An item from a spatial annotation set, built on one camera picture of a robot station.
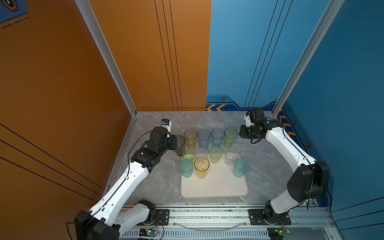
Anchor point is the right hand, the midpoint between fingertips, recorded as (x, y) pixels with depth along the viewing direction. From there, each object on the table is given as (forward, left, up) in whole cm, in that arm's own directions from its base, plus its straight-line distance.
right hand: (240, 133), depth 86 cm
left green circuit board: (-46, +49, -18) cm, 69 cm away
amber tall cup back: (-18, +23, -3) cm, 29 cm away
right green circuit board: (-46, -12, -19) cm, 51 cm away
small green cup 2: (-7, +14, -12) cm, 20 cm away
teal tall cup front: (-14, -1, -15) cm, 21 cm away
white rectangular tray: (-22, +12, -17) cm, 31 cm away
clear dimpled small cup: (-7, +23, -9) cm, 26 cm away
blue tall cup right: (+4, +12, -8) cm, 15 cm away
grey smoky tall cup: (-4, +35, -5) cm, 36 cm away
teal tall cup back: (-14, +32, -14) cm, 38 cm away
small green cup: (-6, +31, -12) cm, 34 cm away
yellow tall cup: (+5, +30, -9) cm, 31 cm away
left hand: (-6, +37, +8) cm, 38 cm away
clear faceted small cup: (-7, +4, -15) cm, 17 cm away
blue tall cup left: (+1, +21, -3) cm, 22 cm away
